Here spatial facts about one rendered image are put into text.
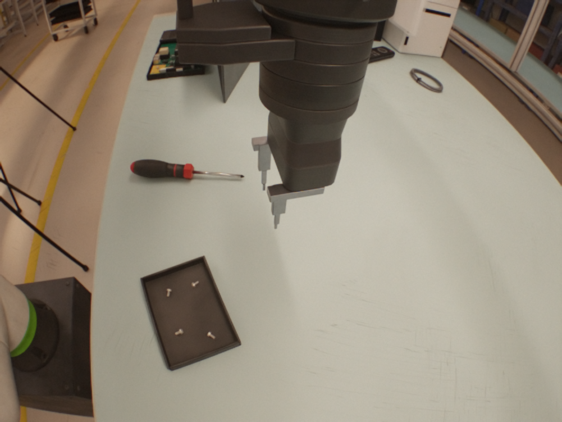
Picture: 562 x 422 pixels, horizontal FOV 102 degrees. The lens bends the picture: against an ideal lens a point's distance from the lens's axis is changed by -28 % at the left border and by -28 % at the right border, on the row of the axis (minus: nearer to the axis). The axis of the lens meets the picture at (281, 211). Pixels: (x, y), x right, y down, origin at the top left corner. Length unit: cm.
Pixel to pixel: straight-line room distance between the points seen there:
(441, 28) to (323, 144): 83
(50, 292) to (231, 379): 47
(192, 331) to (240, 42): 28
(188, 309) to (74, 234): 156
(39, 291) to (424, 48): 116
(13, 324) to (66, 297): 16
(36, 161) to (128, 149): 206
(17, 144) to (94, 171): 104
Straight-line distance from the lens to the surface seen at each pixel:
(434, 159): 58
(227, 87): 60
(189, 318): 35
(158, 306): 36
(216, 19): 19
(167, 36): 91
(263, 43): 18
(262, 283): 36
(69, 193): 212
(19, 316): 57
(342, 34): 18
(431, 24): 100
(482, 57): 181
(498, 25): 475
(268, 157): 31
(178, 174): 45
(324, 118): 21
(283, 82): 20
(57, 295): 69
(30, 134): 297
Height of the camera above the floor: 133
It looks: 52 degrees down
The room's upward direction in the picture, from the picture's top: 6 degrees clockwise
